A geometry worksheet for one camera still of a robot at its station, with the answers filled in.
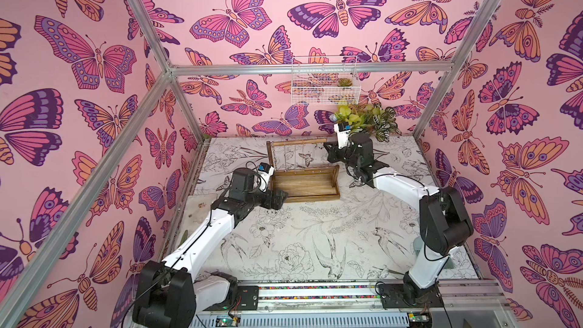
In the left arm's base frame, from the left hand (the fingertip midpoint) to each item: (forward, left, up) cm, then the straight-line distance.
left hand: (278, 189), depth 84 cm
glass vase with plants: (+27, -41, +9) cm, 50 cm away
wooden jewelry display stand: (+12, -10, -14) cm, 21 cm away
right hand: (+17, -19, +8) cm, 27 cm away
